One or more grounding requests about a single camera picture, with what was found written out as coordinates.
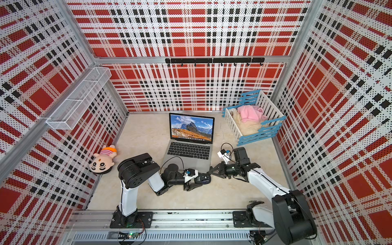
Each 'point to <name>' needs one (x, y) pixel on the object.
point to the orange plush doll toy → (102, 162)
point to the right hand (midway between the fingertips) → (213, 172)
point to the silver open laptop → (191, 142)
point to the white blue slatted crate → (270, 126)
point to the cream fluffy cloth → (248, 127)
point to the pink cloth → (251, 113)
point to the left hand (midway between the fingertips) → (201, 177)
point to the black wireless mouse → (202, 178)
